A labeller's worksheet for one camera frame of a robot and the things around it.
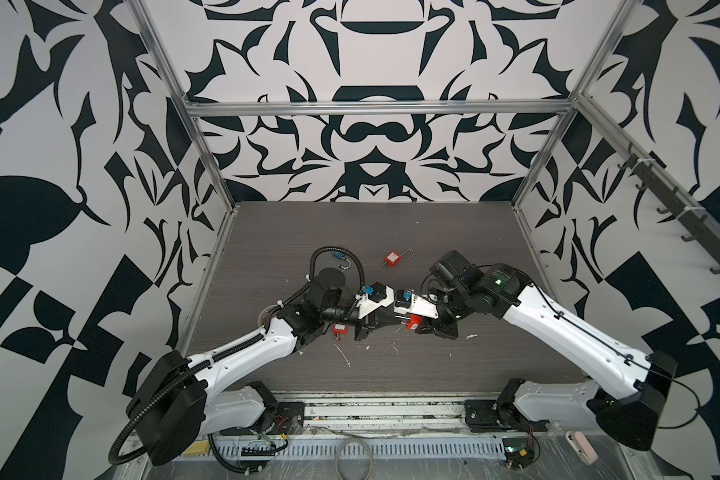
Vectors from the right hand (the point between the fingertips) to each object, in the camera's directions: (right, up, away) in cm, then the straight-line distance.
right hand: (418, 320), depth 71 cm
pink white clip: (+36, -27, -3) cm, 45 cm away
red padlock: (-3, +12, +32) cm, 34 cm away
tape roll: (-31, +5, -14) cm, 34 cm away
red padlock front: (-19, -7, +15) cm, 26 cm away
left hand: (-4, +2, -2) cm, 4 cm away
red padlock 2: (-2, +1, -3) cm, 4 cm away
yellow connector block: (-51, -29, -1) cm, 59 cm away
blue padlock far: (-20, +13, +34) cm, 41 cm away
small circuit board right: (+24, -31, 0) cm, 39 cm away
